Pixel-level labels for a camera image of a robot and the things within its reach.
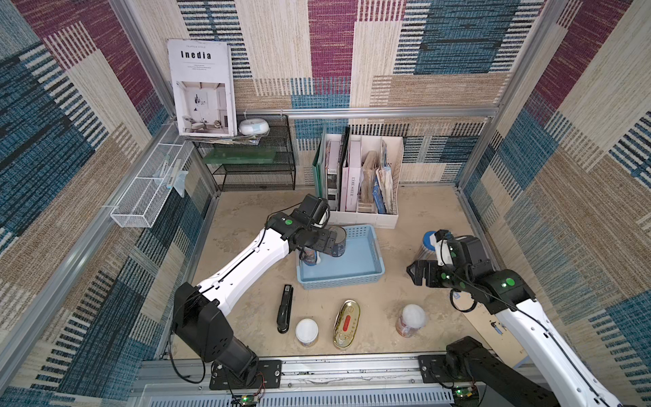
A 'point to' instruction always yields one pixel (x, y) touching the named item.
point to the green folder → (319, 170)
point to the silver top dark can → (338, 248)
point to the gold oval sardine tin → (346, 323)
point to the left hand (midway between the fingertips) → (318, 235)
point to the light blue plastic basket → (362, 261)
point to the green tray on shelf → (234, 154)
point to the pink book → (351, 180)
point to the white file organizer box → (361, 179)
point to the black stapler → (284, 314)
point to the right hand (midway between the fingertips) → (421, 264)
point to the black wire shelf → (280, 175)
